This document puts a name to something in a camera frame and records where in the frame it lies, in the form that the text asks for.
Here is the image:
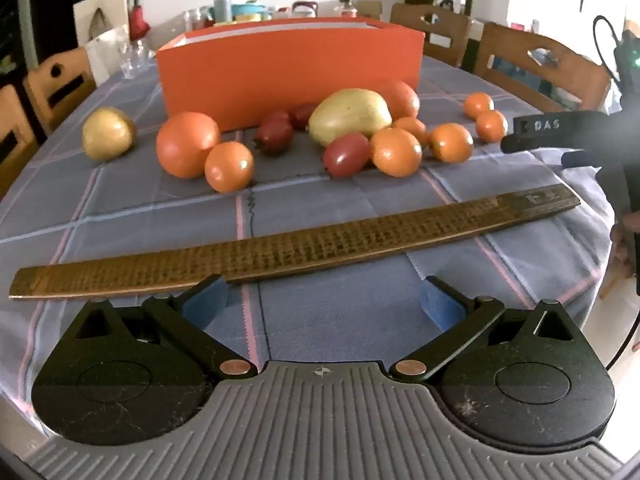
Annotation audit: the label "long wooden slat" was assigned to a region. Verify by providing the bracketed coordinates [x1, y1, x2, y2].
[9, 184, 582, 302]

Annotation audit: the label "wooden chair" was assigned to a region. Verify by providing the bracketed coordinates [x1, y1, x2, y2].
[389, 2, 473, 67]
[0, 84, 41, 181]
[474, 21, 613, 113]
[22, 46, 98, 133]

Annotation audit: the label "bright red plum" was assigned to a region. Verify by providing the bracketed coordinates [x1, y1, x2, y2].
[322, 132, 372, 179]

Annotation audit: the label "dark red tomato back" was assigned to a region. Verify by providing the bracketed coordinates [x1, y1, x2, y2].
[289, 102, 321, 131]

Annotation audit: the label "yellow-green mango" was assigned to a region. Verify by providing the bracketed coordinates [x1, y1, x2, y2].
[307, 88, 392, 147]

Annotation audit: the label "large orange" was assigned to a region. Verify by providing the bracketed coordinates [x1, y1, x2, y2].
[370, 79, 421, 122]
[156, 111, 222, 180]

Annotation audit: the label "orange cardboard box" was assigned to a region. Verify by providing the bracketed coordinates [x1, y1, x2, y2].
[156, 16, 427, 133]

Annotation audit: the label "dark red plum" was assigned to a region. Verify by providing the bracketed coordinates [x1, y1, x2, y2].
[254, 120, 295, 157]

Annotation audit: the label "person's right hand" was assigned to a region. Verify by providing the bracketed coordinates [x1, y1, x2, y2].
[611, 220, 633, 281]

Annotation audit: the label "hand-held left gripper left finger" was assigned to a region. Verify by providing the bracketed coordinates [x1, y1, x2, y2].
[70, 275, 258, 381]

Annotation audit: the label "glass tumbler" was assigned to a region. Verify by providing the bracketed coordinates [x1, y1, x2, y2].
[120, 42, 151, 80]

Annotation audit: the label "yellow apple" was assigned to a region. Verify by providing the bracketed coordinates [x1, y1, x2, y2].
[81, 106, 137, 162]

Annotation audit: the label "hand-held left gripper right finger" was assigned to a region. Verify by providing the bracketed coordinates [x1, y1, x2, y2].
[387, 275, 578, 381]

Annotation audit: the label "small orange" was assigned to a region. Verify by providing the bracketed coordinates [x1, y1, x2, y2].
[204, 141, 255, 194]
[475, 110, 509, 143]
[391, 116, 431, 147]
[370, 127, 423, 178]
[463, 92, 496, 121]
[429, 123, 474, 163]

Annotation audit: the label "red umbrella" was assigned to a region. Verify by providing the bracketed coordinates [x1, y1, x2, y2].
[112, 0, 151, 41]

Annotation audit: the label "teal bowl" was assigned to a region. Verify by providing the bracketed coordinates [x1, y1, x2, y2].
[231, 1, 268, 18]

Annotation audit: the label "black cable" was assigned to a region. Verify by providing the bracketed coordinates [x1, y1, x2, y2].
[592, 14, 626, 83]

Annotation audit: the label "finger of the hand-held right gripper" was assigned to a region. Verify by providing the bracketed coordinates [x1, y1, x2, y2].
[501, 119, 532, 155]
[561, 152, 603, 169]

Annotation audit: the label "white windowed paper bag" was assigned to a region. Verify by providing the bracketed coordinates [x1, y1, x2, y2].
[73, 0, 131, 43]

